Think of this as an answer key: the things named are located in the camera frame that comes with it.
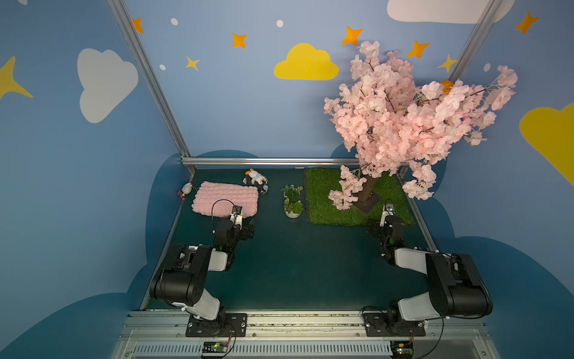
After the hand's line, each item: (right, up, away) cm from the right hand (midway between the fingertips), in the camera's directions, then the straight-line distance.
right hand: (386, 217), depth 94 cm
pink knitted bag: (-66, +9, -21) cm, 70 cm away
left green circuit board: (-66, -40, -23) cm, 80 cm away
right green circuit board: (-5, -40, -22) cm, 46 cm away
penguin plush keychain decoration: (-59, +18, +17) cm, 64 cm away
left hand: (-63, +1, 0) cm, 63 cm away
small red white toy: (-93, +12, +14) cm, 95 cm away
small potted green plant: (-40, +4, +7) cm, 41 cm away
